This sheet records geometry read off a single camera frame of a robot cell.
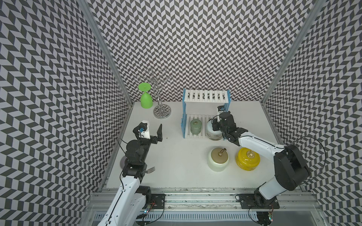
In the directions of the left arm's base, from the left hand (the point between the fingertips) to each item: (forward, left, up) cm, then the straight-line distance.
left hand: (152, 124), depth 74 cm
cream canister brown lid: (-13, -36, -17) cm, 42 cm away
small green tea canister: (+10, -24, -16) cm, 31 cm away
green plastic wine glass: (+20, +8, -3) cm, 22 cm away
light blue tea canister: (0, -35, -13) cm, 37 cm away
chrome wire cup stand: (+31, +2, -25) cm, 39 cm away
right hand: (+10, -36, -11) cm, 39 cm away
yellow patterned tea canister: (-12, -53, -19) cm, 58 cm away
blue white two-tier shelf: (+32, -30, -19) cm, 47 cm away
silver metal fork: (-17, +4, -23) cm, 29 cm away
